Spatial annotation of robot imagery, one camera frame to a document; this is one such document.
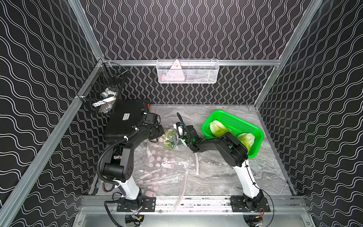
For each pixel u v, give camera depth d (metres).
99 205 0.77
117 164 0.47
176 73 0.90
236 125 1.03
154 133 0.80
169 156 0.84
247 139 0.90
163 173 0.80
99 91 0.92
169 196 0.78
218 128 0.97
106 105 0.82
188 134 0.79
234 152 0.58
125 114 1.06
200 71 1.03
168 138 0.84
